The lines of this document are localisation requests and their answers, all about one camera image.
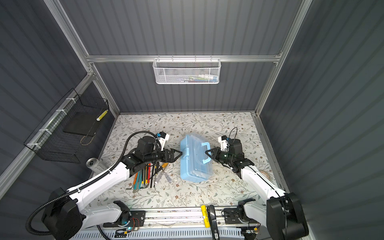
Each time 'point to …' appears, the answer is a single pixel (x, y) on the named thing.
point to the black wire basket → (65, 134)
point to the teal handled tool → (137, 185)
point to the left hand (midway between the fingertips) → (177, 152)
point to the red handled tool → (149, 172)
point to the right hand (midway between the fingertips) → (207, 154)
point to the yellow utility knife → (146, 175)
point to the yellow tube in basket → (101, 116)
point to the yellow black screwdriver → (163, 166)
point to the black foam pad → (84, 123)
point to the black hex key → (151, 175)
